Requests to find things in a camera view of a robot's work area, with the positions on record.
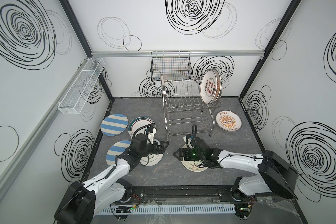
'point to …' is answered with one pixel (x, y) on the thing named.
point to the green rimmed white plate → (138, 122)
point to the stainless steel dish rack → (185, 112)
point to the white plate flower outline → (152, 159)
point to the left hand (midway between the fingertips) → (165, 143)
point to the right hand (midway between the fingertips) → (176, 156)
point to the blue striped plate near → (117, 148)
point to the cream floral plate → (189, 165)
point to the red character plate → (208, 87)
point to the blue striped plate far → (114, 124)
